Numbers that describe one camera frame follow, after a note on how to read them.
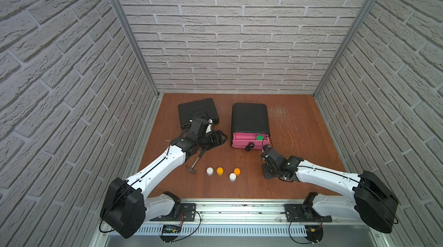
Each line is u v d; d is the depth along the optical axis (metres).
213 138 0.71
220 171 0.83
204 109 1.05
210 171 0.83
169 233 0.72
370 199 0.41
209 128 0.66
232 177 0.81
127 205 0.39
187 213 0.73
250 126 0.84
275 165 0.64
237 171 0.83
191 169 0.86
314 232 0.69
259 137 0.81
